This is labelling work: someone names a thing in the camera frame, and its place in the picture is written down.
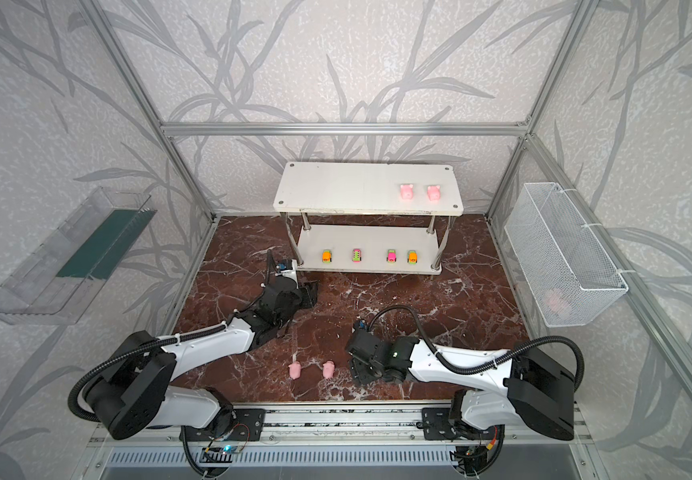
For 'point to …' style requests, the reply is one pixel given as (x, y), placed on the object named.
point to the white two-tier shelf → (368, 189)
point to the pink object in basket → (552, 302)
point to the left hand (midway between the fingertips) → (316, 275)
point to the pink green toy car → (356, 255)
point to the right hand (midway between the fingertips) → (359, 359)
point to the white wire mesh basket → (569, 275)
